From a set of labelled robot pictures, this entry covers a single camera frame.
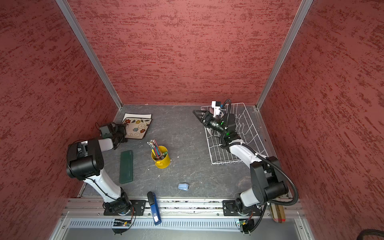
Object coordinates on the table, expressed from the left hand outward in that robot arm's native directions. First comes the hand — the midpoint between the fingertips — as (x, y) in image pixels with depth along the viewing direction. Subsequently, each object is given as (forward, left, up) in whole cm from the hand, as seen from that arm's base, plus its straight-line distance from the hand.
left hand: (129, 128), depth 99 cm
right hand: (-8, -44, +24) cm, 51 cm away
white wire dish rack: (0, -80, -2) cm, 81 cm away
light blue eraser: (-36, -40, -3) cm, 54 cm away
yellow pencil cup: (-24, -28, +1) cm, 37 cm away
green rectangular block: (-25, -4, -5) cm, 25 cm away
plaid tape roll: (-48, -87, -2) cm, 99 cm away
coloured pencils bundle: (-20, -24, +8) cm, 32 cm away
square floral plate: (+3, -3, -3) cm, 5 cm away
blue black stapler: (-43, -25, -1) cm, 50 cm away
